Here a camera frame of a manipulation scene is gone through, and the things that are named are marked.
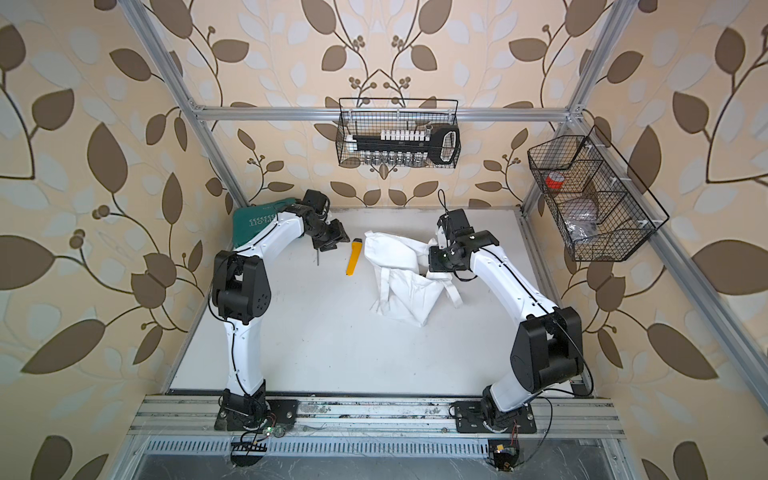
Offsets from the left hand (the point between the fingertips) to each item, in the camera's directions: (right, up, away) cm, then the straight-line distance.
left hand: (341, 236), depth 97 cm
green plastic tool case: (-38, +6, +15) cm, 41 cm away
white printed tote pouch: (+21, -15, -12) cm, 29 cm away
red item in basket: (+65, +17, -10) cm, 68 cm away
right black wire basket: (+69, +7, -23) cm, 73 cm away
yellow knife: (+3, -7, +10) cm, 12 cm away
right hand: (+30, -8, -11) cm, 33 cm away
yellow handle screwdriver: (-10, -7, +9) cm, 15 cm away
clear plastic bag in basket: (+64, +3, -24) cm, 68 cm away
